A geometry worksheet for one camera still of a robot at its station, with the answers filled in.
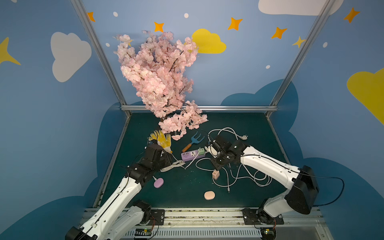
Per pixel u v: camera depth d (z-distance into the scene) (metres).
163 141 1.04
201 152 0.92
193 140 1.05
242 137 1.06
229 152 0.57
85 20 0.73
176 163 0.93
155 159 0.59
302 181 0.43
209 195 0.80
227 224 0.73
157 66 0.72
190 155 0.95
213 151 0.69
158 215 0.76
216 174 0.82
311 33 0.78
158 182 0.84
